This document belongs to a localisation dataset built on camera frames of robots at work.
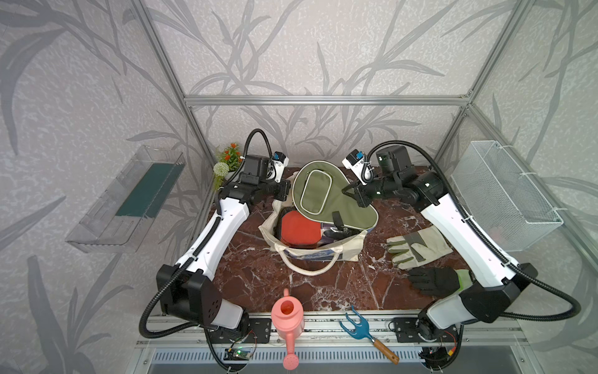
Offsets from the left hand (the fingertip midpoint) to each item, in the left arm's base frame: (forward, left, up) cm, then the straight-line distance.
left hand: (289, 184), depth 79 cm
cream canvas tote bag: (-19, -9, -20) cm, 29 cm away
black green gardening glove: (-25, -53, -24) cm, 63 cm away
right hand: (-7, -18, +7) cm, 20 cm away
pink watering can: (-39, -1, -15) cm, 41 cm away
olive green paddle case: (-7, -10, +6) cm, 14 cm away
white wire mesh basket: (-11, -63, +7) cm, 65 cm away
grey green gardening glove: (-11, -51, -24) cm, 58 cm away
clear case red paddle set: (-10, -2, -14) cm, 17 cm away
